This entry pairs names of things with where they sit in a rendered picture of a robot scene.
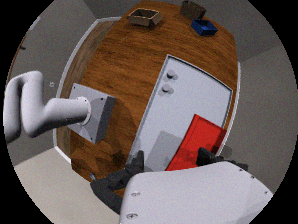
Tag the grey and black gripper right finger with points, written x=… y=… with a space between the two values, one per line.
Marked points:
x=206 y=157

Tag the blue open bin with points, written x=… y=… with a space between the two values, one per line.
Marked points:
x=203 y=27

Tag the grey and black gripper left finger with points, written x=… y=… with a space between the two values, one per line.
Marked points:
x=104 y=187

